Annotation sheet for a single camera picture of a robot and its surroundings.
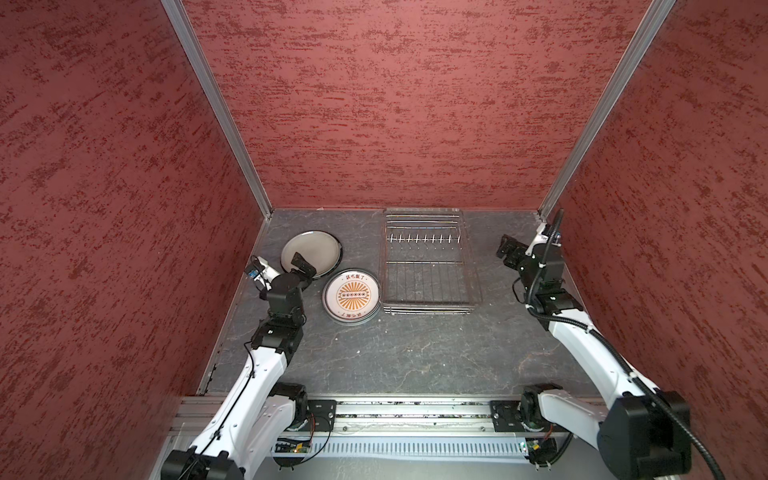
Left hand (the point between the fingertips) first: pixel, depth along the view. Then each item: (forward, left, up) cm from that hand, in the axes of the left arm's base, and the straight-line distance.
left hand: (291, 268), depth 79 cm
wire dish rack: (+16, -40, -19) cm, 47 cm away
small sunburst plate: (+7, -14, -17) cm, 23 cm away
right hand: (+7, -62, +2) cm, 63 cm away
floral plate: (-3, -15, -17) cm, 23 cm away
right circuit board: (-38, -65, -21) cm, 78 cm away
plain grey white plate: (+19, -2, -17) cm, 26 cm away
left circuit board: (-38, -4, -22) cm, 44 cm away
